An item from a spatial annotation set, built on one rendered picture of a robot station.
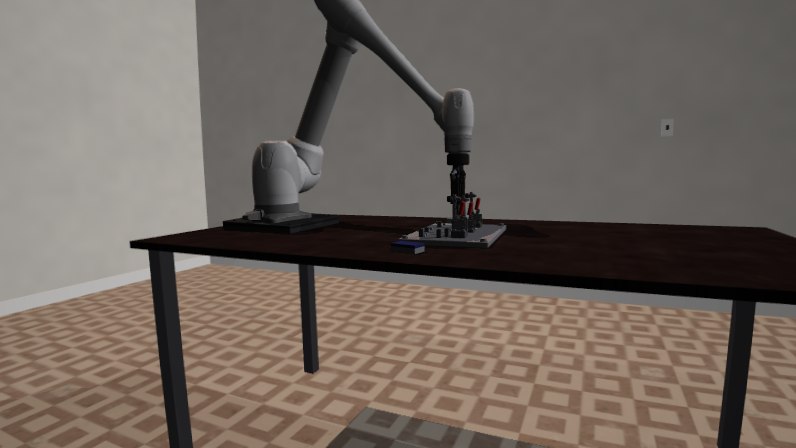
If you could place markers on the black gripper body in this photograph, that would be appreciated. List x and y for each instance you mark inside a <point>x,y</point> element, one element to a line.
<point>458,160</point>

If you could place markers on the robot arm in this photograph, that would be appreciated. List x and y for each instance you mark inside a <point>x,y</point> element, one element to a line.
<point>278,176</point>

